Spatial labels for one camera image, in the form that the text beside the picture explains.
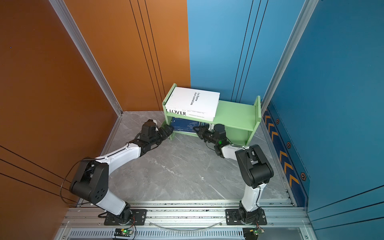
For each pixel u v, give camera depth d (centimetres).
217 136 73
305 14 71
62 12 71
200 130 85
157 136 78
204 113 75
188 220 73
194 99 79
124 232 71
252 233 71
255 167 49
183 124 88
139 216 74
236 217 72
